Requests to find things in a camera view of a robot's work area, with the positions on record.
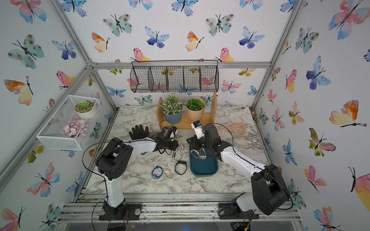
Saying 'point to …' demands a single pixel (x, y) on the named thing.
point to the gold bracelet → (167, 170)
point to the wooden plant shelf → (185, 122)
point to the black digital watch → (178, 162)
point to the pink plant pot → (195, 115)
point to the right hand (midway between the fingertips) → (192, 136)
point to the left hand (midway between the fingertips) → (179, 143)
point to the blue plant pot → (173, 119)
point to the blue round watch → (154, 176)
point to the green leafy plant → (172, 105)
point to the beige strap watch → (202, 157)
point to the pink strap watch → (196, 151)
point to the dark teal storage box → (208, 167)
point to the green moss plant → (194, 104)
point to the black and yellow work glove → (138, 132)
